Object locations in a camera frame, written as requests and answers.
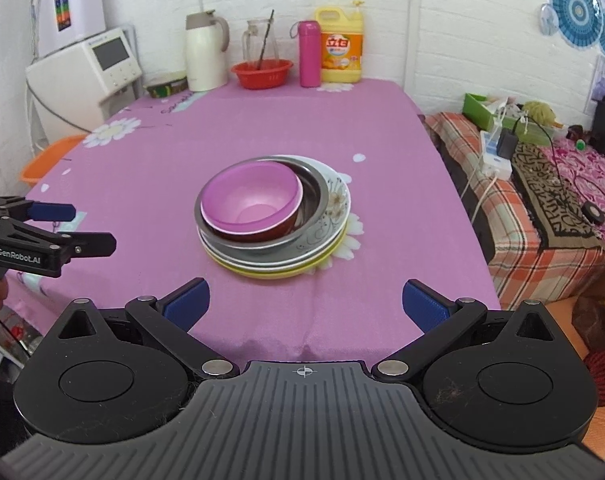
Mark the stainless steel bowl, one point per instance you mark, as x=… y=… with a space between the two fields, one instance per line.
x=315 y=195

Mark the pink insulated bottle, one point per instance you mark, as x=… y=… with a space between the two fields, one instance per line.
x=310 y=60

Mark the large blue paper fan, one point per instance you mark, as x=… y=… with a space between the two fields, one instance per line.
x=577 y=7

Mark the black stirring stick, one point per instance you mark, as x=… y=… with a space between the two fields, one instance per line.
x=267 y=30

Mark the white power strip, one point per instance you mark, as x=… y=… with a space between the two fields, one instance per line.
x=494 y=166

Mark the green patterned paper bowl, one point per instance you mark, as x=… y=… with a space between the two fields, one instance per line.
x=167 y=89

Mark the brown bag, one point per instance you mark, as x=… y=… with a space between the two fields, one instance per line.
x=599 y=320

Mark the white blue-rimmed plate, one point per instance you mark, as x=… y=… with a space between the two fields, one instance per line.
x=302 y=264

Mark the black power adapter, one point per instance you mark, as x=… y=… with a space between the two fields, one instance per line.
x=507 y=144

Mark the purple plastic bowl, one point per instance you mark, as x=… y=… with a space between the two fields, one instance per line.
x=252 y=195

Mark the red ceramic bowl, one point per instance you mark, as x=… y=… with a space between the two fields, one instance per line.
x=277 y=232

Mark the white wall water purifier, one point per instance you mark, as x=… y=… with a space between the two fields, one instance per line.
x=80 y=15

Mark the red plastic colander basket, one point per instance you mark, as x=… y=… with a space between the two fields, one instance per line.
x=262 y=77

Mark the cream thermos jug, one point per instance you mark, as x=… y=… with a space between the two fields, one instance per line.
x=205 y=60

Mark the yellow detergent bottle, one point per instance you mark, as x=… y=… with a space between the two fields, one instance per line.
x=340 y=60

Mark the brown patterned cloth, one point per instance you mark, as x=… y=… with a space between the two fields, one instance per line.
x=552 y=205

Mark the wall poster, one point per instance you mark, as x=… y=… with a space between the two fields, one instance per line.
x=604 y=77

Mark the yellow plastic plate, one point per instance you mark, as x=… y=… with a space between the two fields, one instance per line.
x=267 y=274

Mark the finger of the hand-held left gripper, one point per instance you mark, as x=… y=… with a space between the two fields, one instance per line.
x=52 y=211
x=90 y=245

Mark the green storage box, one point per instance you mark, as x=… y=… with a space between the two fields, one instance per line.
x=477 y=107

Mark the pink daisy print tablecloth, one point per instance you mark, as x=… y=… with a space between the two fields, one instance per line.
x=282 y=125

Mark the green round cap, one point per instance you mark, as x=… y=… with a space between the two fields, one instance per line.
x=579 y=145

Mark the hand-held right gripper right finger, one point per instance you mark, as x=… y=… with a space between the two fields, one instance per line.
x=422 y=305

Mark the white floral plate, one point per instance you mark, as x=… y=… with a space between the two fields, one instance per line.
x=335 y=215

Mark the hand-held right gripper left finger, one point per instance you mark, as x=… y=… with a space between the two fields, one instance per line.
x=187 y=302

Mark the pink floral cloth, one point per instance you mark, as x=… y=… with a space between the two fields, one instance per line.
x=589 y=175

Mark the clear glass pitcher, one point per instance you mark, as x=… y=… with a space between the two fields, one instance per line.
x=252 y=40

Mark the black round device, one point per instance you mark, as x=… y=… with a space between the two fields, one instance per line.
x=593 y=213

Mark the white appliance with screen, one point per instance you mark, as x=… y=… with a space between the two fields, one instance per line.
x=72 y=95

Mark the orange plastic basin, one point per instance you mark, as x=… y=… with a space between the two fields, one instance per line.
x=50 y=162

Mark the yellow-green yarn ball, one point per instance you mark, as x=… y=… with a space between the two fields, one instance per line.
x=538 y=111

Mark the orange plaid blanket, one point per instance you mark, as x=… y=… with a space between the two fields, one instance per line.
x=512 y=240

